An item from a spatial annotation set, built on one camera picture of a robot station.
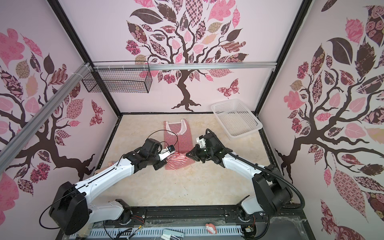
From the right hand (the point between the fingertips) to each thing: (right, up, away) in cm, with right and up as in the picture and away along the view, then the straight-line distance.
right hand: (185, 153), depth 80 cm
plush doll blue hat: (-46, -7, +8) cm, 48 cm away
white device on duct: (-5, -35, -13) cm, 38 cm away
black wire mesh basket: (-44, +47, +15) cm, 66 cm away
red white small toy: (+13, -31, -14) cm, 36 cm away
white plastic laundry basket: (+38, +20, +35) cm, 55 cm away
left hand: (-13, -4, +5) cm, 15 cm away
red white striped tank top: (-7, +9, +25) cm, 28 cm away
